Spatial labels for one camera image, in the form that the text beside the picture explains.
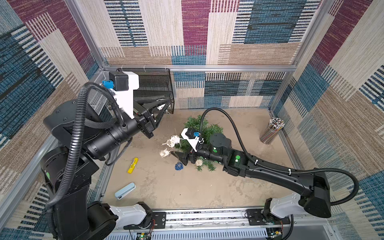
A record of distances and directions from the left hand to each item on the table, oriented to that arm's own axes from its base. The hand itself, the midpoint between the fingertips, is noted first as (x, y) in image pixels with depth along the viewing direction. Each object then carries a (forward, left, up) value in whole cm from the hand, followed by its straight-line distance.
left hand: (166, 99), depth 39 cm
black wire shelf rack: (+63, +21, -37) cm, 76 cm away
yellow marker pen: (+11, +30, -59) cm, 67 cm away
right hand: (+6, -1, -29) cm, 30 cm away
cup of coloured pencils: (+26, -54, -42) cm, 73 cm away
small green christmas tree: (+13, -14, -30) cm, 35 cm away
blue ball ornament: (-3, -1, -31) cm, 32 cm away
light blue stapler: (-5, +30, -57) cm, 65 cm away
